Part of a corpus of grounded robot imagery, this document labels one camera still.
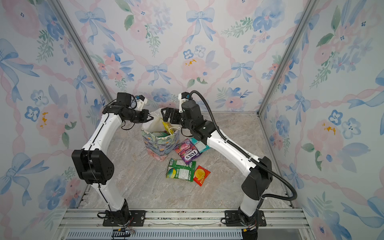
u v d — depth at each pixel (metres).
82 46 0.83
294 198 0.41
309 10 0.69
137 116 0.74
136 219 0.74
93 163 0.48
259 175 0.43
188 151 0.96
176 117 0.64
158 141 0.77
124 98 0.68
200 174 0.88
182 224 0.74
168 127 0.88
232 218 0.73
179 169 0.88
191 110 0.52
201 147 0.98
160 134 0.90
